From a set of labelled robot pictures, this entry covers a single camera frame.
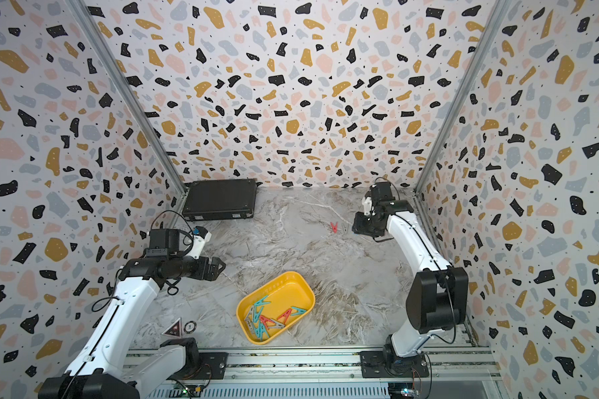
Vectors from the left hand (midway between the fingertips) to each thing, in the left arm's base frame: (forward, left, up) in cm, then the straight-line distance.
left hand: (212, 261), depth 79 cm
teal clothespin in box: (-8, -14, -15) cm, 22 cm away
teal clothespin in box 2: (-11, -27, -15) cm, 33 cm away
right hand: (+12, -48, +1) cm, 49 cm away
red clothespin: (+24, -42, -16) cm, 51 cm away
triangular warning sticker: (-16, +13, -16) cm, 26 cm away
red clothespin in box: (-14, -16, -14) cm, 25 cm away
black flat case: (+41, +6, -14) cm, 44 cm away
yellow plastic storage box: (-8, -20, -16) cm, 27 cm away
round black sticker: (-15, +8, -16) cm, 23 cm away
